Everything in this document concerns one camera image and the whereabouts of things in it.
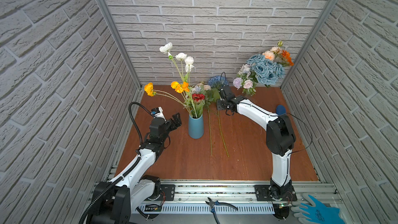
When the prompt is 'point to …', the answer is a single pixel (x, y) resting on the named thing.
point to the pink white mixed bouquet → (209, 95)
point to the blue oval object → (281, 110)
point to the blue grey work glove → (316, 213)
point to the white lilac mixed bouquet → (246, 80)
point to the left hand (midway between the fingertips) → (176, 113)
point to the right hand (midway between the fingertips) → (223, 103)
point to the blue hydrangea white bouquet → (215, 84)
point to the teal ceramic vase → (196, 127)
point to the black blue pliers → (212, 204)
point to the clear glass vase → (248, 92)
